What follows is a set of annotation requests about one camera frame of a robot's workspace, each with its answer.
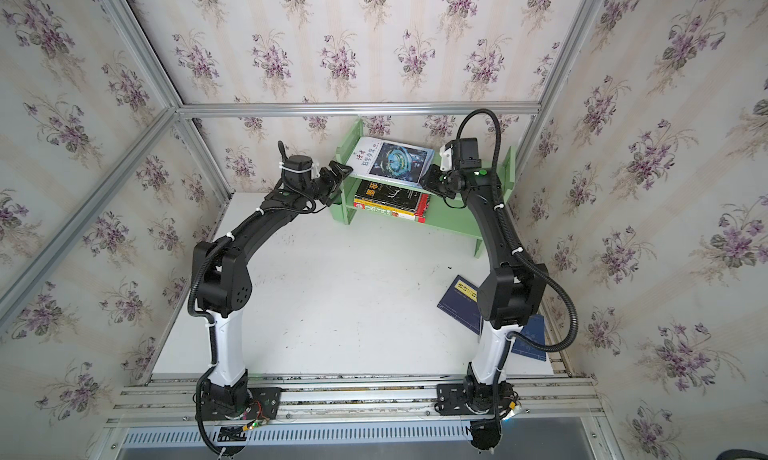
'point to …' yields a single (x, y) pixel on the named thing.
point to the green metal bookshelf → (449, 217)
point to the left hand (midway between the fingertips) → (349, 173)
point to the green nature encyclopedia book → (384, 211)
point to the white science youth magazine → (388, 162)
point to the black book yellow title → (388, 196)
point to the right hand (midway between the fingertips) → (422, 182)
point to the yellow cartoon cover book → (385, 207)
